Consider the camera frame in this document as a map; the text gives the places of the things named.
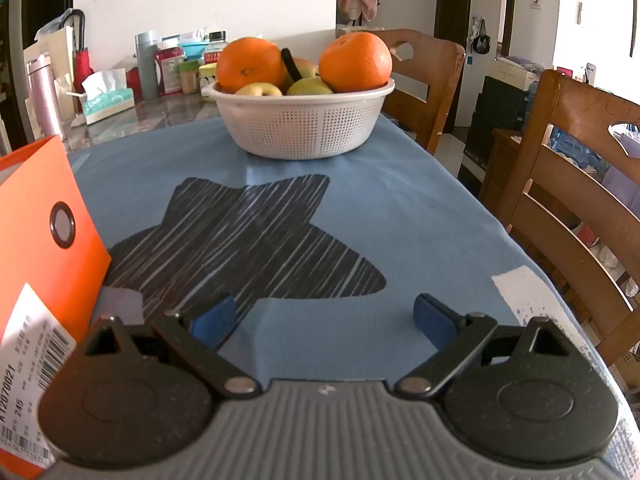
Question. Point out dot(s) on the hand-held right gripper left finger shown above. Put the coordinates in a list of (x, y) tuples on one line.
[(214, 320)]

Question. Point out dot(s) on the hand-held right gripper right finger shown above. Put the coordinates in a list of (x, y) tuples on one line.
[(431, 321)]

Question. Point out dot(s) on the orange cardboard box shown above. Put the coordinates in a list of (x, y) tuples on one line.
[(30, 260)]

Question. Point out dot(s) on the blue printed tablecloth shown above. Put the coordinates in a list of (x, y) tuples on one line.
[(400, 220)]

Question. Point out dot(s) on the wooden chair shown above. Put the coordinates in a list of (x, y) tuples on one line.
[(440, 85), (560, 200)]

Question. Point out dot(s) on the black cabinet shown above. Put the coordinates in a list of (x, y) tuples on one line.
[(490, 130)]

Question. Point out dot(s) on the white plastic perforated basket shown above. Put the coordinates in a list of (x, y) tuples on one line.
[(300, 125)]

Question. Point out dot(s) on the yellow printed mug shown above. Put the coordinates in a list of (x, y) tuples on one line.
[(207, 82)]

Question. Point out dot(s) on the teal tissue box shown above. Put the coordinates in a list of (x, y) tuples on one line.
[(107, 102)]

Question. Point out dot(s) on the green-lidded container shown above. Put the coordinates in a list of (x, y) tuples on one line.
[(189, 77)]

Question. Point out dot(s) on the red lidded jar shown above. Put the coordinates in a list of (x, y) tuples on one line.
[(170, 70)]

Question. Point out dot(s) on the large orange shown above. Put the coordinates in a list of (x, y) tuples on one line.
[(356, 62), (250, 65)]

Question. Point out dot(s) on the white storage box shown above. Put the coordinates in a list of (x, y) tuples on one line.
[(515, 77)]

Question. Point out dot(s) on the grey cylindrical bottle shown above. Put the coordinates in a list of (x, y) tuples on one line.
[(147, 65)]

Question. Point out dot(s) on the black curved stem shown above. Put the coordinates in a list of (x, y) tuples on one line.
[(291, 62)]

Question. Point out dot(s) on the reddish yellow apple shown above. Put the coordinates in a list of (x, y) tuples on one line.
[(307, 67)]

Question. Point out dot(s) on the teal plastic container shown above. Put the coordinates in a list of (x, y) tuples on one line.
[(192, 50)]

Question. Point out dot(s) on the black-capped white bottle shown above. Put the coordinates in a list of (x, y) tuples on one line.
[(215, 47)]

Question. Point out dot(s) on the pink thermos bottle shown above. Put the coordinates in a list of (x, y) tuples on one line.
[(44, 95)]

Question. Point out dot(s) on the black hanging bag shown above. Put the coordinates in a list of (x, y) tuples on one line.
[(481, 42)]

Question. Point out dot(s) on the red folded umbrella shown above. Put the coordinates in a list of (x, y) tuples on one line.
[(82, 67)]

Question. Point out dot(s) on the beige paper bag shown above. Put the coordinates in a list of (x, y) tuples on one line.
[(50, 60)]

